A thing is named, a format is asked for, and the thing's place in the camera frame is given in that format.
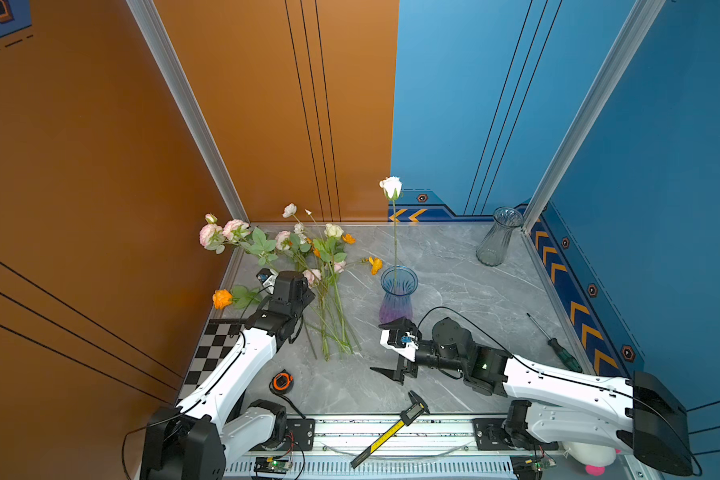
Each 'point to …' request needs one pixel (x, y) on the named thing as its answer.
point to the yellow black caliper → (407, 417)
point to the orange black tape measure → (282, 382)
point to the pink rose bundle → (327, 313)
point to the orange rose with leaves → (242, 296)
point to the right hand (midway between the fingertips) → (376, 345)
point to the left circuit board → (272, 465)
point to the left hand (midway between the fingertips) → (305, 284)
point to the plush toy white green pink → (595, 458)
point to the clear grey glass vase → (491, 249)
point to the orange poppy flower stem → (375, 262)
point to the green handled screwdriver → (569, 360)
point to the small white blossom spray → (289, 210)
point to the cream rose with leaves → (331, 252)
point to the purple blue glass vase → (399, 283)
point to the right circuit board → (529, 467)
